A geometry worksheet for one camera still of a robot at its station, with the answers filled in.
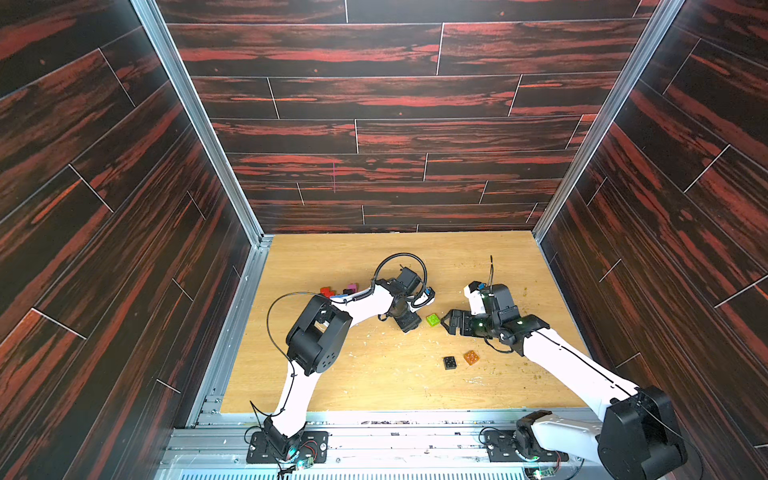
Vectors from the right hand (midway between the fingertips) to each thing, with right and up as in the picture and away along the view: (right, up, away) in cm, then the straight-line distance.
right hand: (459, 319), depth 87 cm
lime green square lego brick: (-6, -2, +9) cm, 11 cm away
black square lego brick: (-3, -13, 0) cm, 13 cm away
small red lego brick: (-42, +6, +17) cm, 46 cm away
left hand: (-13, -2, +10) cm, 16 cm away
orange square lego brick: (+4, -12, +1) cm, 12 cm away
